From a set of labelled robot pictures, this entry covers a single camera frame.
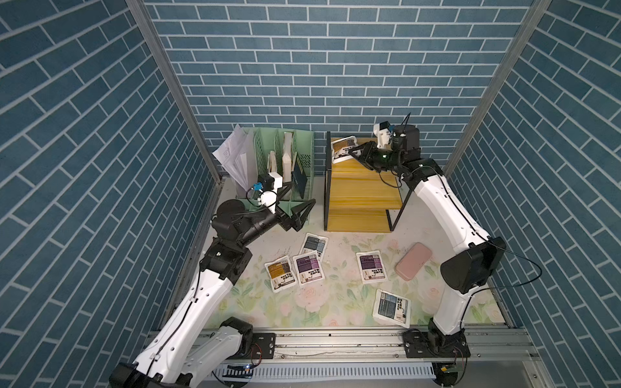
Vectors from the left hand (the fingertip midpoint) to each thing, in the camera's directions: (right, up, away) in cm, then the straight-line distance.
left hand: (309, 195), depth 62 cm
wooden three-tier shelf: (+17, -1, +29) cm, 34 cm away
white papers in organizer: (-27, +15, +26) cm, 41 cm away
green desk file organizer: (-19, +26, +47) cm, 57 cm away
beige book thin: (-18, +14, +39) cm, 45 cm away
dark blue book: (-7, +8, +43) cm, 45 cm away
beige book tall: (-10, +15, +30) cm, 35 cm away
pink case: (+38, -25, +30) cm, 55 cm away
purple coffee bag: (-2, -27, +27) cm, 39 cm away
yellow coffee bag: (-12, -28, +26) cm, 40 cm away
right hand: (+13, +14, +15) cm, 24 cm away
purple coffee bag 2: (+22, -27, +29) cm, 46 cm away
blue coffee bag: (-1, -19, +35) cm, 39 cm away
